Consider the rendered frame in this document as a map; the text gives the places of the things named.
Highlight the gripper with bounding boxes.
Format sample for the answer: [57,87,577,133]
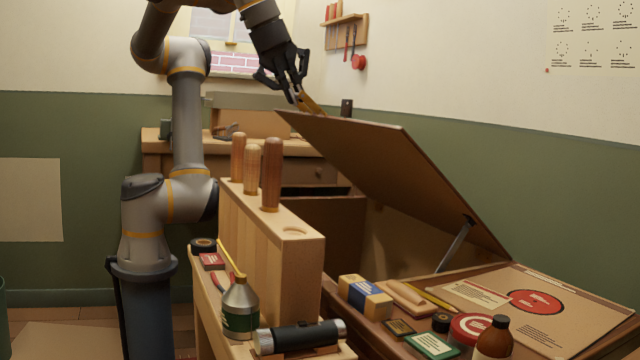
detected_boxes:
[248,18,312,106]

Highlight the brown wooden radiogram cabinet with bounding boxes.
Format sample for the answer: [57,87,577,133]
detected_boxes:
[278,193,640,360]

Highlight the light wooden screwdriver stand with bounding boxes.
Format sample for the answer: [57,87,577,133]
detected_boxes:
[217,176,327,329]

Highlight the grey metal friction stay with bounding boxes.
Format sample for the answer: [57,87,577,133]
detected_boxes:
[433,214,478,275]

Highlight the window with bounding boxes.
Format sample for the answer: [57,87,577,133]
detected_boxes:
[188,0,282,80]

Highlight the dark hand tool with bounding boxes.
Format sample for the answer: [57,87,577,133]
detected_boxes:
[211,121,241,143]

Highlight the wooden workbench with drawer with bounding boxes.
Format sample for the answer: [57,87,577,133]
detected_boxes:
[139,126,354,197]

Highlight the black tape roll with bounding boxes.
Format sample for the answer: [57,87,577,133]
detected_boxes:
[189,237,219,258]

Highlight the yellow rod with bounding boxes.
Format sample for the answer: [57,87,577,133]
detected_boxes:
[215,238,247,279]

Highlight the small red box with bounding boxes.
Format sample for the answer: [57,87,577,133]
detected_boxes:
[198,251,227,272]

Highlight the yellow blue box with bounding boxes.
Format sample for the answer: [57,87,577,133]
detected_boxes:
[337,272,395,324]

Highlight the grey green oil can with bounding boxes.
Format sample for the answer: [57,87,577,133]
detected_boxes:
[220,272,262,342]

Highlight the black silver flashlight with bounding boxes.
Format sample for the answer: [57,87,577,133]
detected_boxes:
[251,317,349,357]

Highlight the yellow pencil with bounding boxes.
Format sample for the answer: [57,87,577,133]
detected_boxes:
[403,280,460,315]

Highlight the black plate yellow label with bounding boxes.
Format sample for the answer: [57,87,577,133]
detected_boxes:
[380,317,418,340]

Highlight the cream paper slip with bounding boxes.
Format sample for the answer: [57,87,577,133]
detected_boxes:
[440,278,514,312]

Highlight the small black cap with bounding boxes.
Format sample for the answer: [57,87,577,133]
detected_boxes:
[430,311,455,335]

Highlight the green framed card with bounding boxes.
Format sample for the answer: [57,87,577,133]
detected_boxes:
[403,330,463,360]

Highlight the red white round tin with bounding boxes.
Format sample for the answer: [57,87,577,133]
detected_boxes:
[446,312,497,359]

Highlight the brown bottle black cap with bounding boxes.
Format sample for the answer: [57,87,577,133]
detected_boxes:
[470,313,516,360]

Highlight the wooden wall tool rack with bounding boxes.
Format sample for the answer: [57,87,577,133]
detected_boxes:
[319,0,371,64]

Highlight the short light wood-handled screwdriver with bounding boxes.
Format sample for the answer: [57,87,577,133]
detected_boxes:
[229,131,248,184]

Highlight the pale wood-handled screwdriver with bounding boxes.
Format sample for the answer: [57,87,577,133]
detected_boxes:
[242,143,263,197]

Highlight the brown wooden record lid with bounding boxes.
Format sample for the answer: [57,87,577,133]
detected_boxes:
[274,108,513,262]

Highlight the red-handled pliers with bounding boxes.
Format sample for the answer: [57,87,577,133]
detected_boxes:
[209,269,237,295]

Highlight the wooden block with handle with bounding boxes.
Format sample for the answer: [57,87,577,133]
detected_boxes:
[374,278,440,320]

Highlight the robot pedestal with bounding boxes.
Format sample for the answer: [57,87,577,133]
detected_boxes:
[104,254,180,360]

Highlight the beige wall panel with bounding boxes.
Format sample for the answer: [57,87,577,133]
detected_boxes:
[0,156,65,244]

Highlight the white wall poster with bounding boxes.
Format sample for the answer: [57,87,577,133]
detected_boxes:
[544,0,640,77]

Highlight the cardboard record sleeve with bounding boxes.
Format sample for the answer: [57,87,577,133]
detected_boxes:
[424,263,637,360]

